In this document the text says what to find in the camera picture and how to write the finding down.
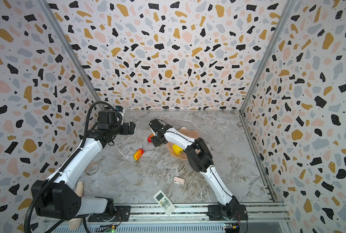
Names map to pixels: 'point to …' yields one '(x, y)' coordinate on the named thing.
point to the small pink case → (178, 180)
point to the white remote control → (164, 202)
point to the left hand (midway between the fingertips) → (126, 121)
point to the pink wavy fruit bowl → (182, 156)
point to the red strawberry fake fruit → (149, 139)
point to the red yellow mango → (138, 154)
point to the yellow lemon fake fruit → (178, 149)
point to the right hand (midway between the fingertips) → (154, 138)
